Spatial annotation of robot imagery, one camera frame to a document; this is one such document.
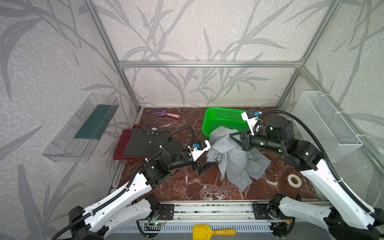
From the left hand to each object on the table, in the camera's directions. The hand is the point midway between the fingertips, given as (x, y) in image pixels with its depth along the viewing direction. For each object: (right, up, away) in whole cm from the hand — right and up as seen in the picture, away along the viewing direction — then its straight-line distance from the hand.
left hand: (212, 149), depth 64 cm
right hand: (+7, +8, -4) cm, 11 cm away
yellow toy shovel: (-3, -38, +3) cm, 39 cm away
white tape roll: (+46, -23, +18) cm, 54 cm away
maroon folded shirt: (-57, -3, +32) cm, 65 cm away
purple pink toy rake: (-35, +19, +54) cm, 68 cm away
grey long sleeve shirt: (+12, -8, +4) cm, 15 cm away
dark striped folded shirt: (-40, 0, +30) cm, 50 cm away
